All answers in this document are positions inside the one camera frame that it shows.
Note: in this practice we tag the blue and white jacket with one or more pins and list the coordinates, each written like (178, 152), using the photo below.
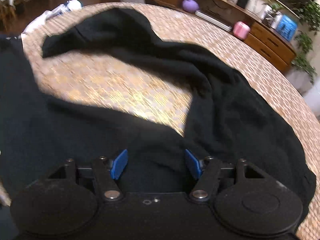
(68, 7)

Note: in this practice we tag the pink container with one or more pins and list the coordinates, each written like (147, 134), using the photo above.
(241, 30)

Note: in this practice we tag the small potted plant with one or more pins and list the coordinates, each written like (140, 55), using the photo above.
(271, 12)

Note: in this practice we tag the green leafy plant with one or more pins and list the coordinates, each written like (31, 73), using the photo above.
(306, 52)

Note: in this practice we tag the wooden sideboard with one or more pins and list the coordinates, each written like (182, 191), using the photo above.
(270, 42)

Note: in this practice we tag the purple kettlebell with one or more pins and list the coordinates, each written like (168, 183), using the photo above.
(190, 3)

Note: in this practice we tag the black pants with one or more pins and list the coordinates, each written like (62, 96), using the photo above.
(237, 105)

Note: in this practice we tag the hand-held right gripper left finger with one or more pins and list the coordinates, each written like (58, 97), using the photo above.
(119, 164)

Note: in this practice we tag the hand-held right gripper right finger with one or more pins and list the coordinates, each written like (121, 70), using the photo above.
(193, 164)

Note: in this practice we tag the white flat device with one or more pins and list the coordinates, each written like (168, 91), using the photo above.
(213, 20)

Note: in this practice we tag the wooden chair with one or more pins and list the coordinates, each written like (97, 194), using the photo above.
(11, 10)

